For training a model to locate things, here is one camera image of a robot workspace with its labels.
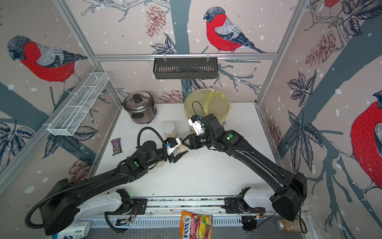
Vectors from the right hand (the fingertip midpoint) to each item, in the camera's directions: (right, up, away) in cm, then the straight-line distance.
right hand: (186, 139), depth 71 cm
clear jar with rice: (-3, -5, -1) cm, 6 cm away
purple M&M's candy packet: (-47, -9, +24) cm, 54 cm away
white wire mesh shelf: (-59, +7, -1) cm, 59 cm away
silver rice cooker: (-33, +18, +27) cm, 47 cm away
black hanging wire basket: (-3, +46, +35) cm, 58 cm away
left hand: (-1, -2, +3) cm, 3 cm away
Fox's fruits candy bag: (+5, -39, -5) cm, 39 cm away
